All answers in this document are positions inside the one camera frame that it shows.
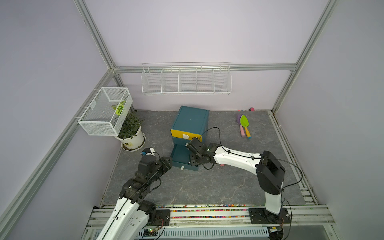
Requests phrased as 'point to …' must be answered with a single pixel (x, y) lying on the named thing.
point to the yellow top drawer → (184, 135)
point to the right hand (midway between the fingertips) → (192, 158)
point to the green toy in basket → (119, 107)
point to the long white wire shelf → (186, 78)
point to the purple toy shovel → (241, 128)
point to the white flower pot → (134, 142)
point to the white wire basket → (106, 114)
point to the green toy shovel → (244, 122)
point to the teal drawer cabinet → (190, 122)
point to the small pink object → (252, 109)
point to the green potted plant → (131, 125)
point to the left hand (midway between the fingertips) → (171, 161)
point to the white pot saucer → (136, 149)
